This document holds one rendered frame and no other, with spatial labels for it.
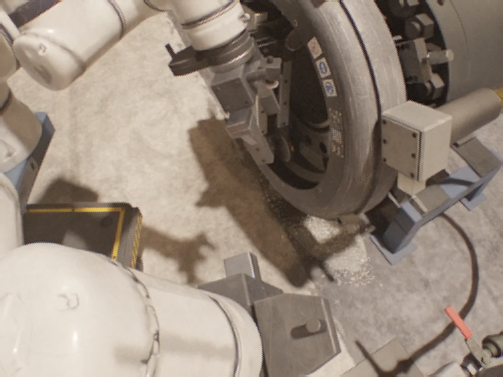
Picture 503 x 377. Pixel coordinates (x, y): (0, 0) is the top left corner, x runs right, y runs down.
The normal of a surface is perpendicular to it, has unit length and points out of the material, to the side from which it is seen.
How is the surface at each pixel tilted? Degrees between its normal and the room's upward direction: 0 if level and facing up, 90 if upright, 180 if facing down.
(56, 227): 0
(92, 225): 0
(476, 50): 57
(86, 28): 69
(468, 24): 42
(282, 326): 25
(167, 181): 0
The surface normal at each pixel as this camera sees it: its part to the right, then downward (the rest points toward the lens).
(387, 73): 0.36, 0.18
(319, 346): -0.38, -0.38
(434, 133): 0.44, 0.43
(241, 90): -0.14, 0.73
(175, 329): 0.82, -0.55
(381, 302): 0.00, -0.58
